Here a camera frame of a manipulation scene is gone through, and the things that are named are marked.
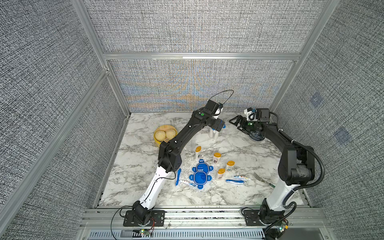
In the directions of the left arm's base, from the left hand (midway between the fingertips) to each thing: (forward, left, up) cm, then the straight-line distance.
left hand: (219, 120), depth 93 cm
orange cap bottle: (-17, +14, -6) cm, 23 cm away
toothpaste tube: (-33, +21, -15) cm, 42 cm away
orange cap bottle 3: (-27, -3, -7) cm, 28 cm away
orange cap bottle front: (-31, +3, -6) cm, 32 cm away
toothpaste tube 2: (-30, -10, -15) cm, 35 cm away
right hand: (-1, -9, +1) cm, 9 cm away
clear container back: (-2, +2, -13) cm, 13 cm away
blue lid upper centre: (-23, +12, -16) cm, 30 cm away
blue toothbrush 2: (-32, -6, -17) cm, 37 cm away
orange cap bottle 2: (-22, +4, -8) cm, 23 cm away
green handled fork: (-32, -23, -17) cm, 43 cm away
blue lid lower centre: (-30, +14, -16) cm, 37 cm away
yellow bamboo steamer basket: (+6, +36, -14) cm, 39 cm away
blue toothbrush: (-27, +26, -16) cm, 41 cm away
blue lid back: (-3, -3, -3) cm, 5 cm away
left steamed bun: (-2, +38, -12) cm, 40 cm away
